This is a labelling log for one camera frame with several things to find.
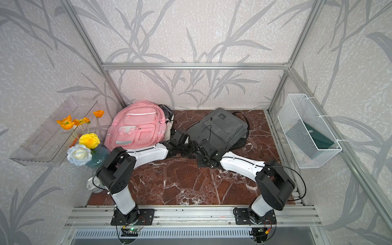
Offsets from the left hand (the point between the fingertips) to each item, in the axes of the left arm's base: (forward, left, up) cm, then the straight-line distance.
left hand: (199, 149), depth 90 cm
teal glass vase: (-7, +54, +6) cm, 54 cm away
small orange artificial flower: (+5, +49, +25) cm, 55 cm away
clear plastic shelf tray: (-12, +64, +23) cm, 69 cm away
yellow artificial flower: (-9, +48, +22) cm, 54 cm away
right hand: (-7, 0, -1) cm, 7 cm away
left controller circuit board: (-40, +32, -10) cm, 52 cm away
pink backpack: (+19, +44, -1) cm, 47 cm away
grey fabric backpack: (+16, -18, -2) cm, 24 cm away
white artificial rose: (-17, +47, +25) cm, 56 cm away
